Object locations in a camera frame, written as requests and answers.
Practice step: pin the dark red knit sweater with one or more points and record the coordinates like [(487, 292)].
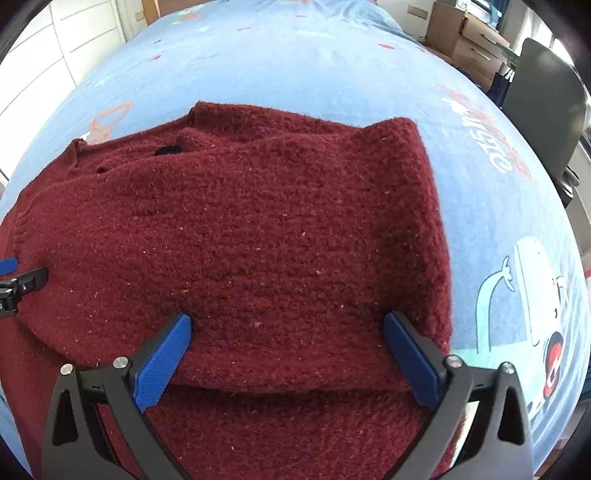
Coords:
[(285, 238)]

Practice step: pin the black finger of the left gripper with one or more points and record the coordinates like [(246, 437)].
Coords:
[(16, 287)]

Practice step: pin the dark grey chair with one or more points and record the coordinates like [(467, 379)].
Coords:
[(547, 103)]

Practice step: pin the blue dinosaur print bed sheet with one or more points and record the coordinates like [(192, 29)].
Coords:
[(518, 286)]

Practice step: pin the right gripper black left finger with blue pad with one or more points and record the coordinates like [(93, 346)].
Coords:
[(76, 444)]

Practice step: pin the wooden headboard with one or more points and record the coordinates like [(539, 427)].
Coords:
[(151, 11)]

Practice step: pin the white wardrobe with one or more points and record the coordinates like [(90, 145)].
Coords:
[(48, 60)]

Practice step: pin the wooden drawer cabinet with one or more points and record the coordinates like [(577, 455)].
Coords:
[(466, 42)]

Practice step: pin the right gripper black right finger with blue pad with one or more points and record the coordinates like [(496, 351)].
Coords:
[(499, 442)]

